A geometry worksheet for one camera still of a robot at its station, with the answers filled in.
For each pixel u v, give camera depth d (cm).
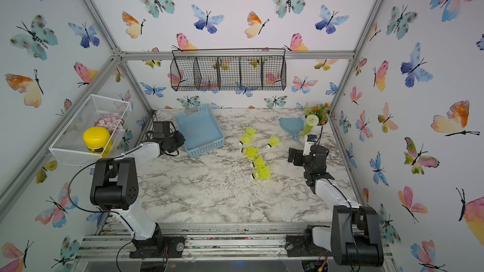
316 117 98
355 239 42
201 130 114
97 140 63
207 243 76
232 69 98
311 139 77
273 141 103
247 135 105
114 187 49
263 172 90
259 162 95
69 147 62
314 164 67
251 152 96
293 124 115
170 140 87
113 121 69
